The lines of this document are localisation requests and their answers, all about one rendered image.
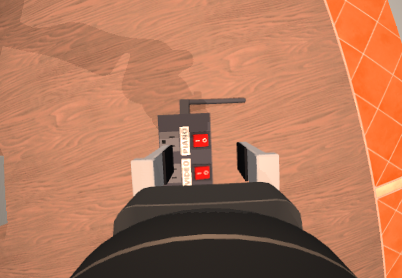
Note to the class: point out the dark grey power strip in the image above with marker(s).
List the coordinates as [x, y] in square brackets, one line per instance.
[190, 135]

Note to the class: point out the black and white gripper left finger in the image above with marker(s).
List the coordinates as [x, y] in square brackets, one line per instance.
[155, 169]

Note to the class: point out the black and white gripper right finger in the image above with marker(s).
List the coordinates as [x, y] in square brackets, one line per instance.
[257, 166]

